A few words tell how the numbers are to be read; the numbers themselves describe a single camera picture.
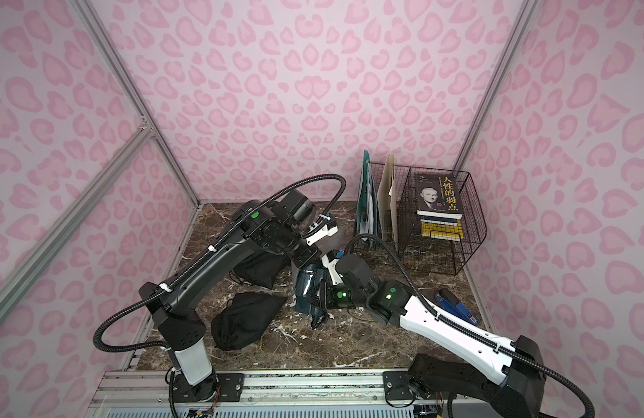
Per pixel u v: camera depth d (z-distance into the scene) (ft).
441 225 3.12
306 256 1.99
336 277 2.10
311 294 2.23
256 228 1.52
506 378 1.27
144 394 2.42
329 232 2.08
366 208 4.25
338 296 1.99
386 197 2.83
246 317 2.62
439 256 3.31
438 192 3.04
